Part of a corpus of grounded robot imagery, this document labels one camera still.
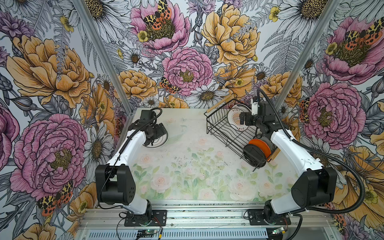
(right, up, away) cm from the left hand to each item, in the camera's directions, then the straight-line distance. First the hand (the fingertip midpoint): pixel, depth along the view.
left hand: (158, 138), depth 87 cm
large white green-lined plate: (-3, -4, +15) cm, 16 cm away
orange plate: (+59, -4, -2) cm, 59 cm away
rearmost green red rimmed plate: (+54, +19, +15) cm, 59 cm away
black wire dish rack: (+42, +9, +25) cm, 49 cm away
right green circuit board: (+59, -42, -16) cm, 74 cm away
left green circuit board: (-1, -42, -16) cm, 45 cm away
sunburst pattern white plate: (+48, +12, +22) cm, 54 cm away
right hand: (+50, +11, -2) cm, 52 cm away
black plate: (+52, -8, -6) cm, 53 cm away
